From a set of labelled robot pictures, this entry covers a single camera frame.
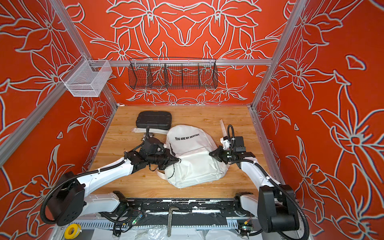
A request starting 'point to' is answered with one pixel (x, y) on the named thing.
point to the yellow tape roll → (77, 230)
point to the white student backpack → (191, 145)
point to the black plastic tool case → (154, 119)
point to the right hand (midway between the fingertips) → (209, 152)
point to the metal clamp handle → (169, 220)
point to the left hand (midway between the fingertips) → (180, 158)
